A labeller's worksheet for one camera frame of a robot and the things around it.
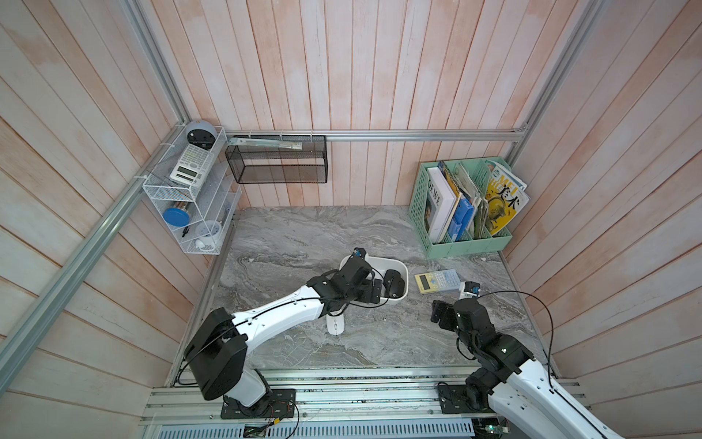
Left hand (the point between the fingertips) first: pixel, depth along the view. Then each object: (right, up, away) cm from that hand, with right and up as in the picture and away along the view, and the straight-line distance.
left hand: (367, 289), depth 82 cm
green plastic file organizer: (+48, +13, +19) cm, 53 cm away
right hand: (+23, -4, -1) cm, 24 cm away
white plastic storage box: (+8, +5, +22) cm, 24 cm away
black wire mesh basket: (-33, +47, +24) cm, 62 cm away
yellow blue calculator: (+26, 0, +15) cm, 30 cm away
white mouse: (-10, -12, +3) cm, 16 cm away
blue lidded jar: (-56, +22, -5) cm, 60 cm away
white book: (+25, +28, +8) cm, 38 cm away
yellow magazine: (+53, +31, +16) cm, 63 cm away
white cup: (-50, +17, 0) cm, 53 cm away
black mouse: (+10, 0, +10) cm, 14 cm away
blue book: (+35, +22, +12) cm, 43 cm away
